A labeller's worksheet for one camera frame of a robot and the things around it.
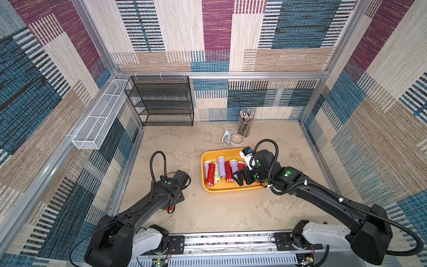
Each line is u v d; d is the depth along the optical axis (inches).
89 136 36.0
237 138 43.8
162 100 43.1
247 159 27.5
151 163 27.7
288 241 29.2
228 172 34.5
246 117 39.0
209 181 34.2
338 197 18.1
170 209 26.2
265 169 23.7
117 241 15.6
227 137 43.6
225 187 35.3
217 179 35.3
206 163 37.6
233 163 36.5
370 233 15.3
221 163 37.8
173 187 23.8
